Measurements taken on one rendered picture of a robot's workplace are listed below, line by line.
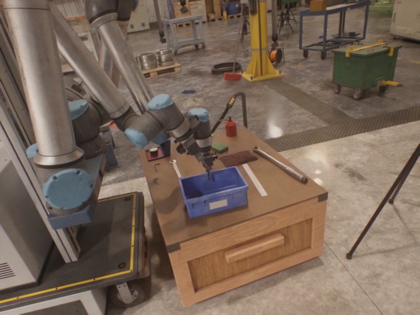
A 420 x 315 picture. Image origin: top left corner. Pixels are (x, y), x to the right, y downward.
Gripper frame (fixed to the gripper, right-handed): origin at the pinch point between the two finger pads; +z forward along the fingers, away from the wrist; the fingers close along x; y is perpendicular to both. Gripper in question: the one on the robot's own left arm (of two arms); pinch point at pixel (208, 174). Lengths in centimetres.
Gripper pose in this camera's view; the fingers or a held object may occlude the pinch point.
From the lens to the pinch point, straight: 150.8
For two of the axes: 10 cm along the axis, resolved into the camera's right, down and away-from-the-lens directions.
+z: 1.3, 8.6, 5.0
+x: -2.1, -4.7, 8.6
